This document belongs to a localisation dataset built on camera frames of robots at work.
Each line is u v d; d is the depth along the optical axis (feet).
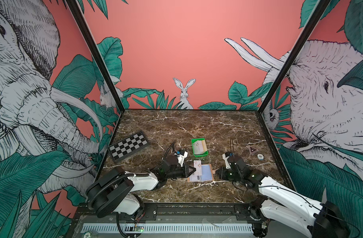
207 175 2.83
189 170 2.60
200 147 3.13
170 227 2.56
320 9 2.28
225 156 2.55
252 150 3.21
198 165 2.74
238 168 2.05
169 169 2.21
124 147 3.10
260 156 3.13
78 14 2.35
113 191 1.41
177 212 2.46
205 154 3.05
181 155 2.56
